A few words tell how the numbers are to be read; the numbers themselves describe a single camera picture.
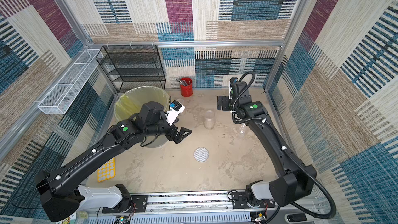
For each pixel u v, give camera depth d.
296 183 0.38
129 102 0.83
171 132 0.59
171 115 0.59
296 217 0.66
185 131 0.61
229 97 0.67
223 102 0.69
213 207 0.73
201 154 0.87
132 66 1.08
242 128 0.98
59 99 0.71
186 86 1.09
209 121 0.96
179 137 0.60
